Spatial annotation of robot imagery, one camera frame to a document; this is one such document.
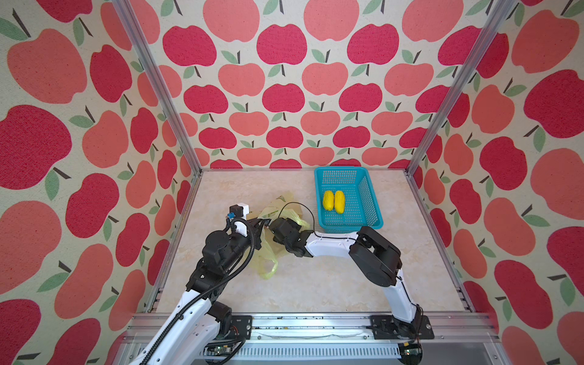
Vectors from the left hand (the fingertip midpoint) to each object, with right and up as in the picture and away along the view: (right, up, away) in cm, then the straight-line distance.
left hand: (266, 222), depth 71 cm
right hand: (+6, -5, +24) cm, 25 cm away
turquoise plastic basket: (+42, +2, +37) cm, 56 cm away
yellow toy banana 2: (+31, +5, +34) cm, 46 cm away
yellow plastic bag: (0, +3, +5) cm, 6 cm away
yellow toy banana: (+25, +6, +33) cm, 42 cm away
